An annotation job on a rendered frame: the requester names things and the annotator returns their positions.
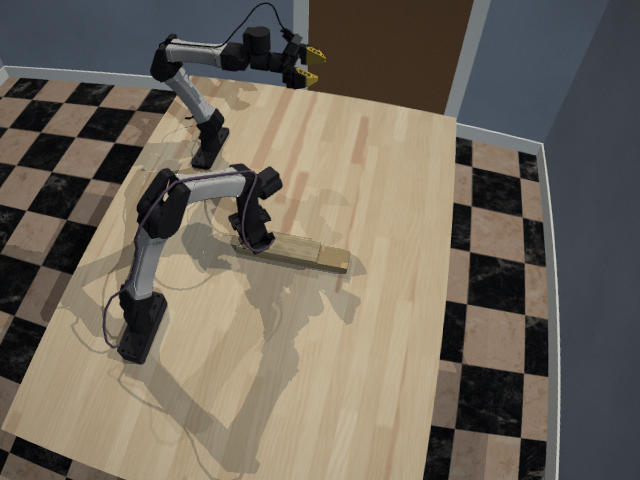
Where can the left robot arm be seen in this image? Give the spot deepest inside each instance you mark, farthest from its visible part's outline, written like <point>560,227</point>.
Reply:
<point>228,57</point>

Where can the light wooden plank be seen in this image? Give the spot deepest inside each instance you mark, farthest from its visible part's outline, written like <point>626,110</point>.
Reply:
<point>330,259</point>

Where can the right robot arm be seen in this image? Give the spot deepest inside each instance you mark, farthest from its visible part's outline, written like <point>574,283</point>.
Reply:
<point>165,220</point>

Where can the light wooden slat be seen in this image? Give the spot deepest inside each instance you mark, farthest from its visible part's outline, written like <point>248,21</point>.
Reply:
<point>289,247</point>

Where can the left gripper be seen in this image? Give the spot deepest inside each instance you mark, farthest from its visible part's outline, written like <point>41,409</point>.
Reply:
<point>291,75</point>

